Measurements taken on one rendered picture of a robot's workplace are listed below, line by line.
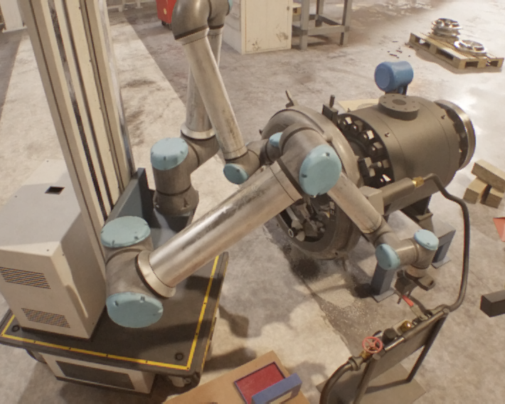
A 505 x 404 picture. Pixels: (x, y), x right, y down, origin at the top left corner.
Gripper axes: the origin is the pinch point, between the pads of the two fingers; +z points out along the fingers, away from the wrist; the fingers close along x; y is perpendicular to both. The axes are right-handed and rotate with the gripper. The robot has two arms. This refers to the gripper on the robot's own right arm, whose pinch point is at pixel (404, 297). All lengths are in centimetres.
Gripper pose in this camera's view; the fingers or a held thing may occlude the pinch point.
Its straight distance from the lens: 174.7
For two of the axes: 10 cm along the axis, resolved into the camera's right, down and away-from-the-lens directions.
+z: 0.0, 7.8, 6.2
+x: -8.7, 3.0, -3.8
